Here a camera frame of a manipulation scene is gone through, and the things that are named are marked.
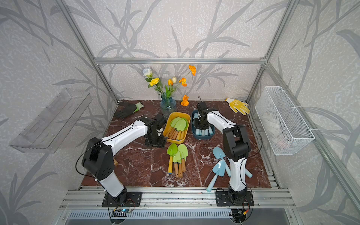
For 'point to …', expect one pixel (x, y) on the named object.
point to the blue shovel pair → (206, 131)
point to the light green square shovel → (180, 126)
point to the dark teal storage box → (199, 137)
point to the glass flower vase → (168, 106)
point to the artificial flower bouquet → (172, 84)
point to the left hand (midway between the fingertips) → (160, 147)
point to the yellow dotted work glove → (236, 105)
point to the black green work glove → (124, 109)
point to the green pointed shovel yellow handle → (172, 149)
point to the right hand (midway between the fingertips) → (196, 126)
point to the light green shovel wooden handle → (176, 159)
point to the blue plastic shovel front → (219, 167)
